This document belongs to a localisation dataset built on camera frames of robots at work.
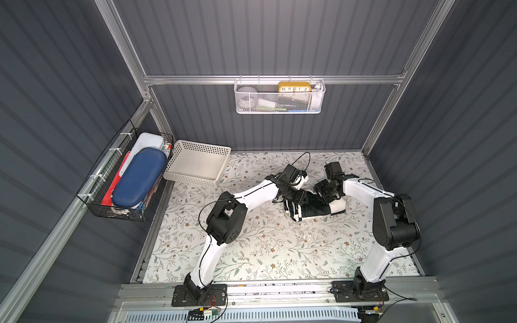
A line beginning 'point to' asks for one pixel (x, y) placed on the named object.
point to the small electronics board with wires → (198, 314)
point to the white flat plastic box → (143, 140)
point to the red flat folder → (108, 198)
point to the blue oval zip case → (140, 175)
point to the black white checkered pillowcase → (314, 206)
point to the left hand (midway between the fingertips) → (308, 202)
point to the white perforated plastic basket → (196, 162)
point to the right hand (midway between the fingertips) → (319, 191)
